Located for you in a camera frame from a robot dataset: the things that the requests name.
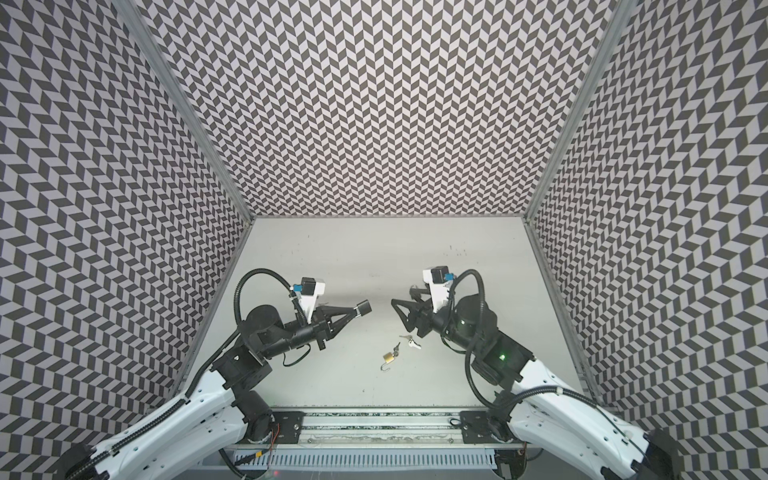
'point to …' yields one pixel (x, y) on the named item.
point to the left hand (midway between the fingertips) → (356, 316)
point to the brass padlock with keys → (389, 357)
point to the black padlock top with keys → (363, 308)
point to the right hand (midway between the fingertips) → (400, 309)
